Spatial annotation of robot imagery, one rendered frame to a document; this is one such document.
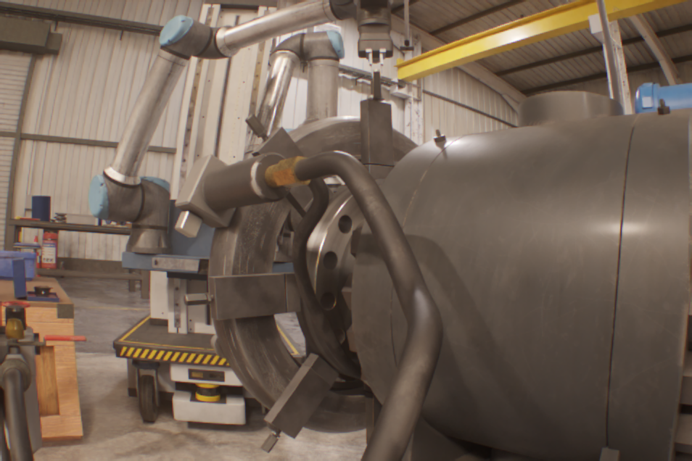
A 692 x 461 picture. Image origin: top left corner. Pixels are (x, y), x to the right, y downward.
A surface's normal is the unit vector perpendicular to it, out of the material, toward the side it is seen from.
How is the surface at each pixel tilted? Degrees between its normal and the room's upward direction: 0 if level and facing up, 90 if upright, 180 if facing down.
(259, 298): 90
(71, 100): 90
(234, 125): 90
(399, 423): 68
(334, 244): 90
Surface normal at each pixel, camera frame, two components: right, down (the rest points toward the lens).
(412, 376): 0.04, -0.52
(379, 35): -0.02, -0.06
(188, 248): 0.27, -0.04
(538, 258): -0.72, -0.25
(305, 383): 0.67, -0.01
